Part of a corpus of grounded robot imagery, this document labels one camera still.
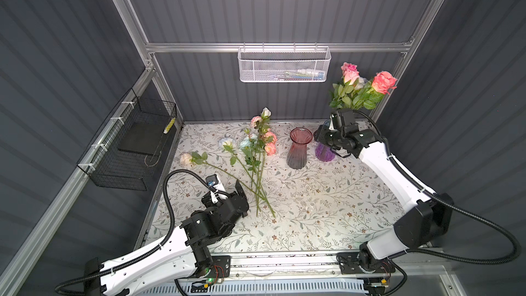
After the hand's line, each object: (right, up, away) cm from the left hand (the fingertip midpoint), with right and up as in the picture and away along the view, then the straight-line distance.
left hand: (230, 187), depth 74 cm
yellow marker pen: (-26, +23, +8) cm, 36 cm away
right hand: (+35, +19, +8) cm, 40 cm away
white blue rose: (-6, +16, +32) cm, 36 cm away
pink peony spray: (+13, +16, +31) cm, 37 cm away
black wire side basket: (-37, +12, -2) cm, 39 cm away
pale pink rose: (-26, +7, +26) cm, 37 cm away
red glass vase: (+28, +18, +17) cm, 38 cm away
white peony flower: (+5, +10, +28) cm, 30 cm away
